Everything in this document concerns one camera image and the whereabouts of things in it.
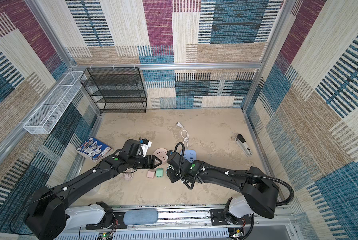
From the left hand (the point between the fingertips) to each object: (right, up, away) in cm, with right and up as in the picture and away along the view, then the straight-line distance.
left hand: (158, 160), depth 80 cm
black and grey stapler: (+52, +6, +17) cm, 55 cm away
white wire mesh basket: (-52, +30, -2) cm, 60 cm away
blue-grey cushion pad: (-9, -24, -8) cm, 27 cm away
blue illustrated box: (-44, +3, +16) cm, 47 cm away
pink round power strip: (-1, +1, +14) cm, 14 cm away
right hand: (+7, -8, +1) cm, 11 cm away
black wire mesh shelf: (-34, +44, +28) cm, 63 cm away
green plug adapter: (0, -8, +7) cm, 11 cm away
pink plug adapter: (-5, -9, +7) cm, 13 cm away
